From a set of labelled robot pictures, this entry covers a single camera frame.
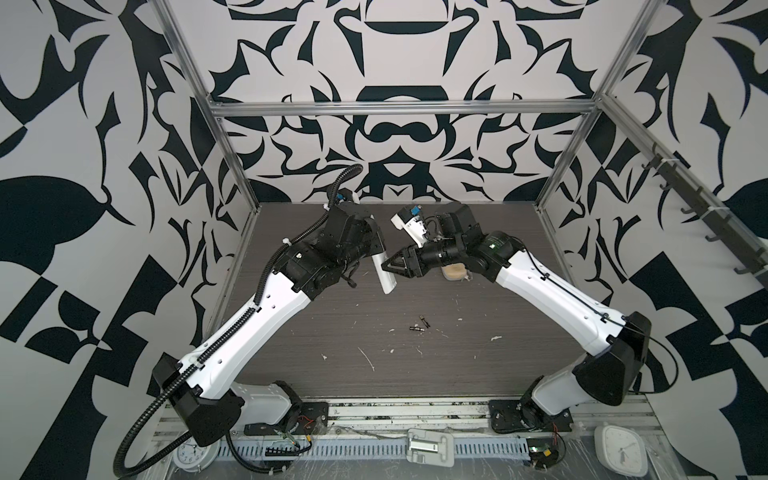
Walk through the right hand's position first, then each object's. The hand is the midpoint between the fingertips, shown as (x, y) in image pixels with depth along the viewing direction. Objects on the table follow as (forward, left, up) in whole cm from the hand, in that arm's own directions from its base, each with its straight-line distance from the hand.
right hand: (388, 263), depth 68 cm
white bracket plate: (-32, -9, -27) cm, 43 cm away
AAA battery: (-2, -10, -30) cm, 31 cm away
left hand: (+7, +1, +6) cm, 9 cm away
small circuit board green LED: (-33, -35, -31) cm, 58 cm away
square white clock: (-33, -52, -28) cm, 67 cm away
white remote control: (-2, 0, -3) cm, 4 cm away
